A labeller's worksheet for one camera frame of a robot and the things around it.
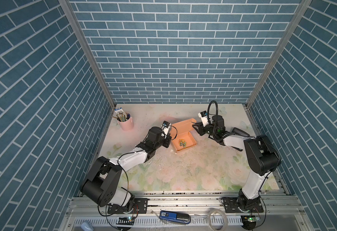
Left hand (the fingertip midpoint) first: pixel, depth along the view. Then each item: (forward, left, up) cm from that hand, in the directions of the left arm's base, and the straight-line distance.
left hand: (170, 134), depth 89 cm
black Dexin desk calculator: (-18, -30, +21) cm, 41 cm away
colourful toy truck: (-1, -8, -8) cm, 12 cm away
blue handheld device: (-42, -2, -7) cm, 43 cm away
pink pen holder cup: (+12, +30, -6) cm, 33 cm away
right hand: (+9, -16, 0) cm, 18 cm away
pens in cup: (+11, +31, +4) cm, 33 cm away
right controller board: (-44, -40, -13) cm, 61 cm away
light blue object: (-45, +39, -10) cm, 60 cm away
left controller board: (-42, +21, -15) cm, 50 cm away
